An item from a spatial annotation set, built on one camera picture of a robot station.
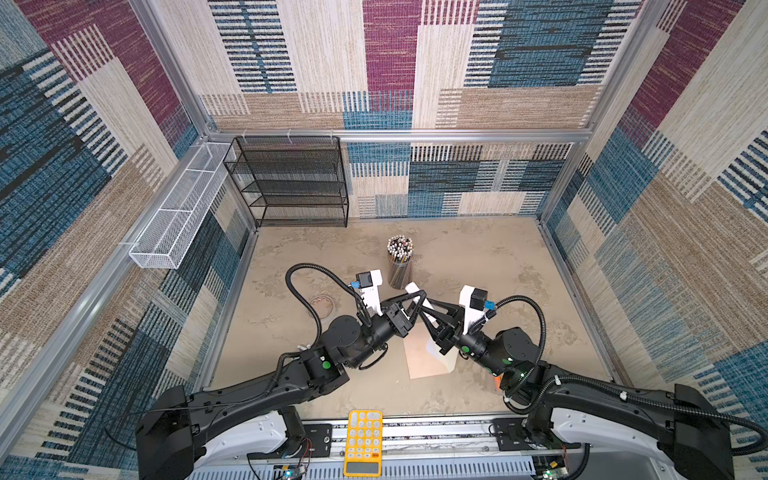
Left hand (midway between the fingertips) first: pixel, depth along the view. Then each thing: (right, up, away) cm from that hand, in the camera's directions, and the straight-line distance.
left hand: (426, 293), depth 62 cm
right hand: (-1, -4, +3) cm, 5 cm away
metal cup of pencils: (-4, +9, +26) cm, 27 cm away
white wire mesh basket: (-76, +11, +30) cm, 82 cm away
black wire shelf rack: (-43, +34, +49) cm, 73 cm away
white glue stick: (-3, +1, +2) cm, 3 cm away
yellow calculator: (-14, -38, +9) cm, 42 cm away
